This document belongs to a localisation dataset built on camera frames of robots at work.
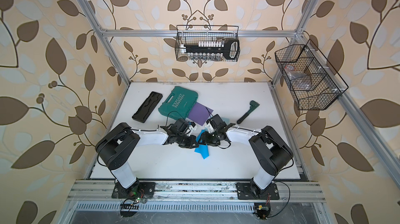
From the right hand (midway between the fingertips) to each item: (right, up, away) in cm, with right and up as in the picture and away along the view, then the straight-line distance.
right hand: (202, 142), depth 89 cm
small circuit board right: (+29, -27, -17) cm, 43 cm away
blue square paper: (+1, -3, -3) cm, 4 cm away
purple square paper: (-2, +15, +16) cm, 22 cm away
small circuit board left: (-32, -24, -21) cm, 45 cm away
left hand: (-3, 0, -1) cm, 3 cm away
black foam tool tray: (-37, +19, +16) cm, 45 cm away
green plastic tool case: (-15, +22, +13) cm, 30 cm away
